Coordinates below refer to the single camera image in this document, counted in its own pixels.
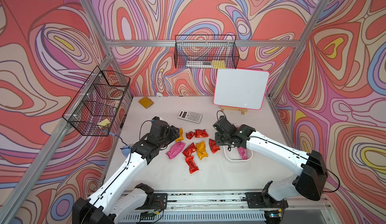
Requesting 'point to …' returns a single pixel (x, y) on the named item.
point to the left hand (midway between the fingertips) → (178, 131)
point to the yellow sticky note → (104, 122)
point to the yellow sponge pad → (146, 102)
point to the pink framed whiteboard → (240, 88)
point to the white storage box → (234, 153)
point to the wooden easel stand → (229, 108)
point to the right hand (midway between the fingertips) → (220, 142)
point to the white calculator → (189, 116)
